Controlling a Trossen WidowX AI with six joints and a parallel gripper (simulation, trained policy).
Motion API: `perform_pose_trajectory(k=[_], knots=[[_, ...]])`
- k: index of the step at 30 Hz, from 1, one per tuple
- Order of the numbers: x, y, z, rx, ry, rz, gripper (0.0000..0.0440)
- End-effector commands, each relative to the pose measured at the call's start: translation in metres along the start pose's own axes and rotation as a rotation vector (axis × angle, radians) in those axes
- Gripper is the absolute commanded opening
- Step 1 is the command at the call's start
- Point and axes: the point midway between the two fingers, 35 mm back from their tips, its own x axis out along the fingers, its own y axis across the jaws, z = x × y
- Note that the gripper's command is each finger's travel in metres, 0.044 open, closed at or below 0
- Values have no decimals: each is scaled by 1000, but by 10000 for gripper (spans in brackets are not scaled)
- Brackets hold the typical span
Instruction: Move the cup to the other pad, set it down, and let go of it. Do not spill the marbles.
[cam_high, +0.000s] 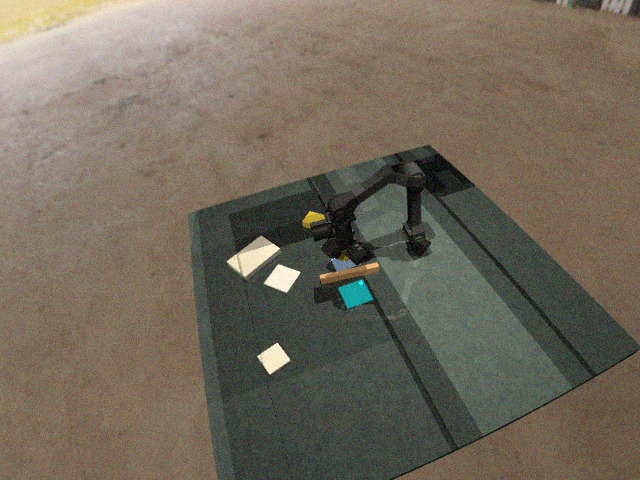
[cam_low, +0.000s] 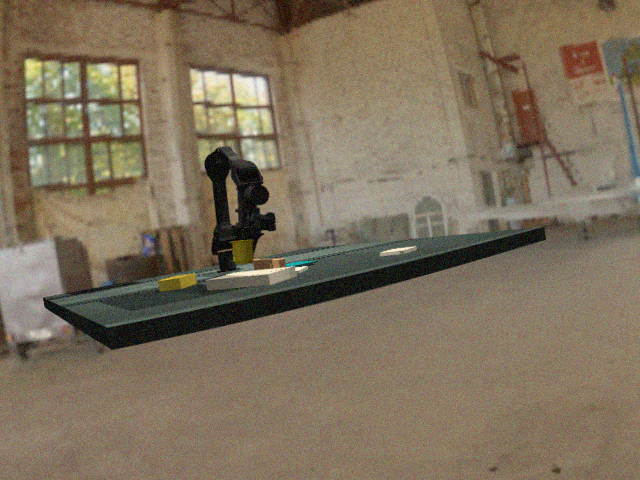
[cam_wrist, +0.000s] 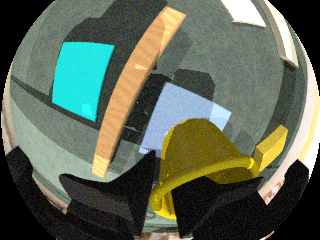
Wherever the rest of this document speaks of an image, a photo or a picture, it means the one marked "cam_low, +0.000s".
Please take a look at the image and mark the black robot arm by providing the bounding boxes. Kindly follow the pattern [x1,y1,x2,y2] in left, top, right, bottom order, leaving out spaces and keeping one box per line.
[205,146,275,272]

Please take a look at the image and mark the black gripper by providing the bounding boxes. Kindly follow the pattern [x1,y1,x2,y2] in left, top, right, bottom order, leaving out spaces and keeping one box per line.
[219,205,276,253]

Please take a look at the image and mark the yellow block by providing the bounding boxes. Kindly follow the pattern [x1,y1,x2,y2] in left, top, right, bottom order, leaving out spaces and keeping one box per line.
[158,274,197,292]

